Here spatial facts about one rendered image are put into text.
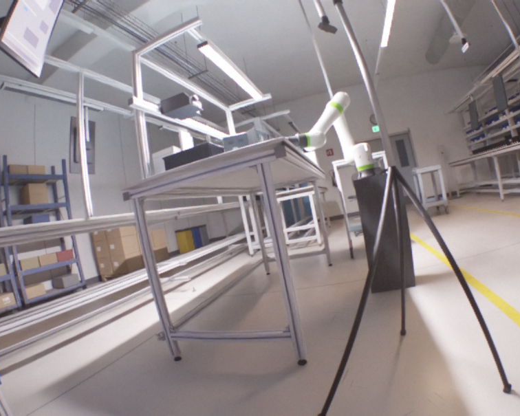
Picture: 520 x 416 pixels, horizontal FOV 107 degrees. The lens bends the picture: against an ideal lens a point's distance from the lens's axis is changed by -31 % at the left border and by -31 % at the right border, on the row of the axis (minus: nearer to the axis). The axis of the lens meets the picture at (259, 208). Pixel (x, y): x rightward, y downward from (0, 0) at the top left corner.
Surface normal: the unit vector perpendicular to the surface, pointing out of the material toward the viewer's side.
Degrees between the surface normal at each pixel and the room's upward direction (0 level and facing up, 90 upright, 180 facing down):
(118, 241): 90
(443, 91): 90
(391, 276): 90
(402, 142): 90
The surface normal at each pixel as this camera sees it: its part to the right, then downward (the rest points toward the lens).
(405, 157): -0.31, 0.06
